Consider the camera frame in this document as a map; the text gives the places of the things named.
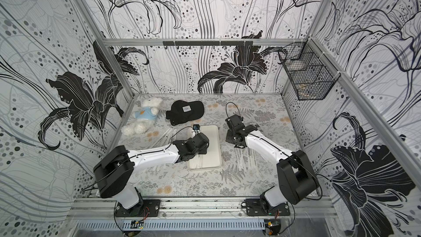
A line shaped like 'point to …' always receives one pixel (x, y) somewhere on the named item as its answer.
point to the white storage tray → (212, 159)
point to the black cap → (181, 111)
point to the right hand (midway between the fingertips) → (232, 136)
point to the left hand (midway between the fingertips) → (204, 147)
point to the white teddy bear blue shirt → (145, 116)
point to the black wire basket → (310, 72)
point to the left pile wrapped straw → (166, 139)
